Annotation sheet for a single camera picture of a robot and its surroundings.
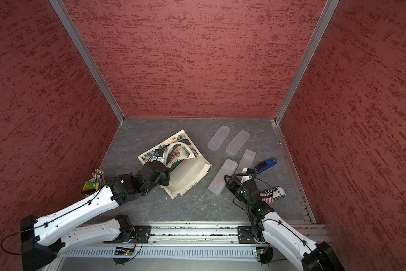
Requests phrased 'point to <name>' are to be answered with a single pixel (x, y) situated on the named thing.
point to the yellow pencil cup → (95, 183)
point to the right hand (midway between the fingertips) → (223, 180)
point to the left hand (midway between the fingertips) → (167, 173)
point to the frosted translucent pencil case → (237, 142)
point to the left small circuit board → (124, 251)
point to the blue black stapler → (265, 165)
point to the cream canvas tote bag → (178, 147)
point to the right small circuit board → (259, 252)
